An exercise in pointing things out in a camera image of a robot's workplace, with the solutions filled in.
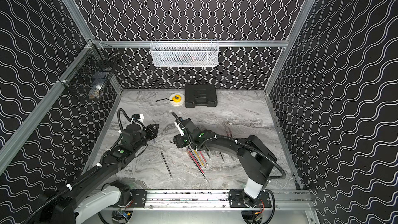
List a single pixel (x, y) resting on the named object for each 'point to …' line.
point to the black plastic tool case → (200, 95)
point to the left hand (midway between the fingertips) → (158, 122)
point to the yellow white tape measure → (175, 99)
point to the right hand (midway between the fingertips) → (178, 137)
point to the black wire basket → (88, 74)
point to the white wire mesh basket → (184, 53)
